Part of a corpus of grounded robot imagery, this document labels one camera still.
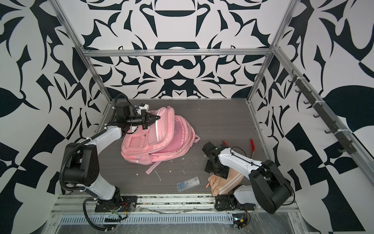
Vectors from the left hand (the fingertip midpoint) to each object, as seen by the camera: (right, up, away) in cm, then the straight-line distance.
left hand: (159, 115), depth 82 cm
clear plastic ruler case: (+16, -37, -2) cm, 40 cm away
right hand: (+30, -32, +4) cm, 44 cm away
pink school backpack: (+6, -12, -4) cm, 14 cm away
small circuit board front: (+41, -50, -10) cm, 66 cm away
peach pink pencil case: (+33, -37, -4) cm, 49 cm away
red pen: (+57, -20, +12) cm, 61 cm away
